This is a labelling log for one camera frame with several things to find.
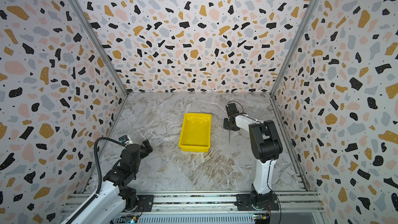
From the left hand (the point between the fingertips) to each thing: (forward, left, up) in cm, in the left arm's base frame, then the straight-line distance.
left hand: (141, 142), depth 82 cm
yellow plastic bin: (+10, -28, -10) cm, 31 cm away
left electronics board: (-32, +1, -11) cm, 34 cm away
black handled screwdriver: (+8, -49, -12) cm, 51 cm away
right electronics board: (-33, -60, -12) cm, 70 cm away
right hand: (+18, -49, -9) cm, 53 cm away
